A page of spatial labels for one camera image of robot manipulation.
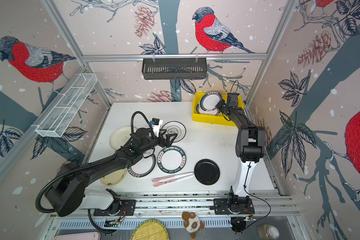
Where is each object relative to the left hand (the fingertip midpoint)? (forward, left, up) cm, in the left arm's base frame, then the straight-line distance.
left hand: (171, 132), depth 78 cm
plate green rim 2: (-12, +17, -19) cm, 28 cm away
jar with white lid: (-42, -40, -11) cm, 59 cm away
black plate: (-14, -20, -20) cm, 31 cm away
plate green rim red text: (-6, +1, -21) cm, 22 cm away
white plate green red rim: (+35, -26, -10) cm, 45 cm away
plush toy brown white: (-38, -10, -18) cm, 43 cm away
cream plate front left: (-18, +32, -19) cm, 41 cm away
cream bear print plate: (+11, +37, -20) cm, 44 cm away
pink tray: (-42, +36, -19) cm, 58 cm away
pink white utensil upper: (-18, +8, -20) cm, 28 cm away
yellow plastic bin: (+23, -33, -18) cm, 45 cm away
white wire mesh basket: (+2, +56, +9) cm, 57 cm away
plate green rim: (+31, -32, -18) cm, 48 cm away
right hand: (+27, -30, -6) cm, 41 cm away
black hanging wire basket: (+51, 0, +8) cm, 52 cm away
